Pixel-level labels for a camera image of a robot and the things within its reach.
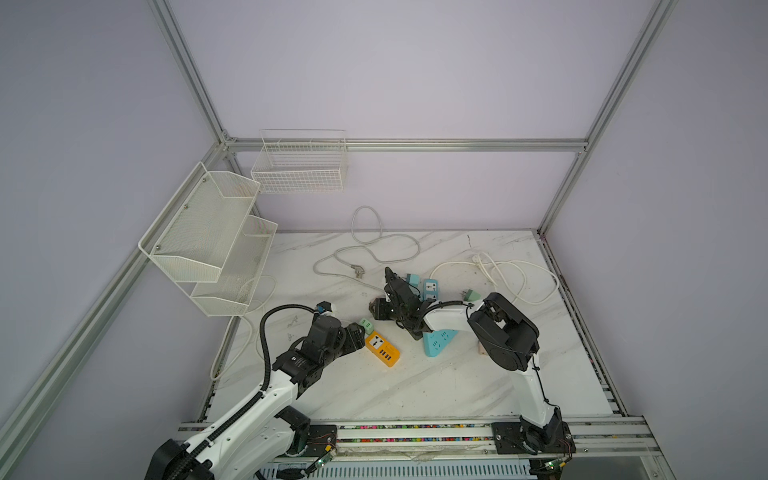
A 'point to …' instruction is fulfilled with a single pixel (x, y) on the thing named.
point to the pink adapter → (481, 349)
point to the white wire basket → (301, 161)
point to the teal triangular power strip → (435, 342)
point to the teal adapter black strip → (413, 279)
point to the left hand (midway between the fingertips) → (354, 335)
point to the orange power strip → (383, 350)
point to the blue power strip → (431, 289)
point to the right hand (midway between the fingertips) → (370, 307)
